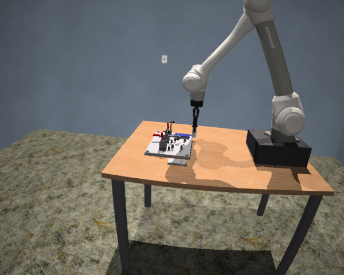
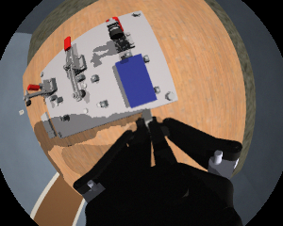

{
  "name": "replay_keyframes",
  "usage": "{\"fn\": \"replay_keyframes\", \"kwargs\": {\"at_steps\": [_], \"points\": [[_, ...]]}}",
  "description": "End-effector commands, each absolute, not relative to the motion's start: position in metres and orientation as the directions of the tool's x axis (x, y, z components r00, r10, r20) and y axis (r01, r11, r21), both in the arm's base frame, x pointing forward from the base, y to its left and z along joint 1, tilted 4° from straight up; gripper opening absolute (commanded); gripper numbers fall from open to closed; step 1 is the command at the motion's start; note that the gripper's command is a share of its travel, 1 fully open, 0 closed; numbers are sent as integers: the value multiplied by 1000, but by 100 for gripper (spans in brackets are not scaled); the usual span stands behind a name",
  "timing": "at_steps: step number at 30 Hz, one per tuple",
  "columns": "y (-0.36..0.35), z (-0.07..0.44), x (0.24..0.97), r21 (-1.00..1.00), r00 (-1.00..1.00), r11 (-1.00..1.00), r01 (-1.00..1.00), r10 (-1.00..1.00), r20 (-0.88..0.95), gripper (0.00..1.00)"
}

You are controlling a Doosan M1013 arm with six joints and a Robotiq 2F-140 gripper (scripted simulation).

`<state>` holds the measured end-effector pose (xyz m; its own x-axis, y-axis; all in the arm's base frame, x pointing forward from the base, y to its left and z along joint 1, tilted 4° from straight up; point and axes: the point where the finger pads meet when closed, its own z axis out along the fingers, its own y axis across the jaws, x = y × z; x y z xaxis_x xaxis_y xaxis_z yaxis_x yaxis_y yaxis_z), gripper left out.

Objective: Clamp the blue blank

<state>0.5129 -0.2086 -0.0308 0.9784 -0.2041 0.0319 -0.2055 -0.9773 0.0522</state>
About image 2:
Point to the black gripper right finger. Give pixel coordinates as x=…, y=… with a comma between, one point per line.
x=218, y=156

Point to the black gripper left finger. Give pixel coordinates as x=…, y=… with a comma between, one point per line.
x=118, y=159

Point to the blue rectangular block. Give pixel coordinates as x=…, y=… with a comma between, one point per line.
x=136, y=80

